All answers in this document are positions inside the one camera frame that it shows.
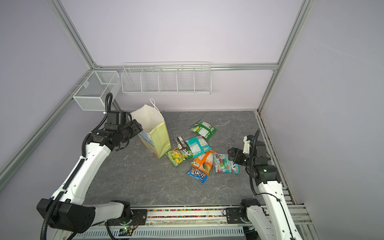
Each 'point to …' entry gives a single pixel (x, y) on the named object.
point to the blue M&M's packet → (197, 174)
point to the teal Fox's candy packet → (198, 146)
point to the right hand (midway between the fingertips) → (236, 153)
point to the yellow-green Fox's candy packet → (176, 156)
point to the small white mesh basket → (91, 95)
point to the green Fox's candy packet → (204, 129)
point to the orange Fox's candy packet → (203, 162)
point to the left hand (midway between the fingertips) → (138, 129)
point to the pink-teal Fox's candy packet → (221, 163)
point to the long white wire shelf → (167, 78)
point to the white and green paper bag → (155, 136)
